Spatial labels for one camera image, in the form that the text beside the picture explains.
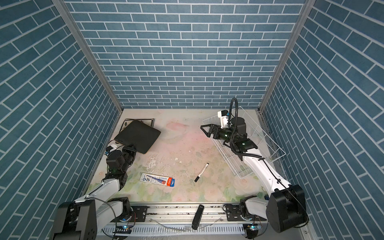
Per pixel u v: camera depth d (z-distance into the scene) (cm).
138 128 95
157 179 84
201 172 87
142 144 88
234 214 74
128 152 75
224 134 67
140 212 74
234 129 59
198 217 73
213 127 67
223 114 71
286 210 40
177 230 71
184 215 74
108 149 75
